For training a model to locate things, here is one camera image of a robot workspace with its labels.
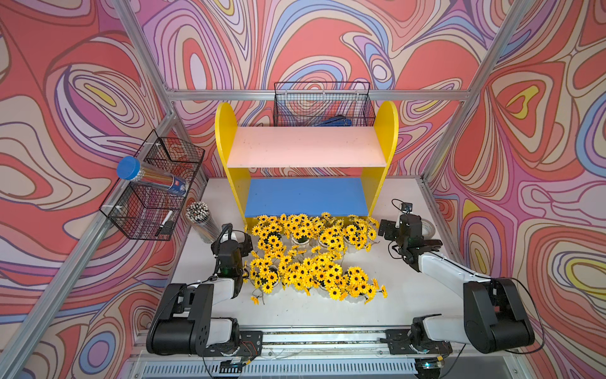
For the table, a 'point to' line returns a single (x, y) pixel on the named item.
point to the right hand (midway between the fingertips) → (394, 227)
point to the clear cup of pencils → (198, 213)
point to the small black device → (432, 242)
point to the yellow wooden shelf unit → (306, 171)
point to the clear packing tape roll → (428, 229)
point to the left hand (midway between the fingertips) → (234, 235)
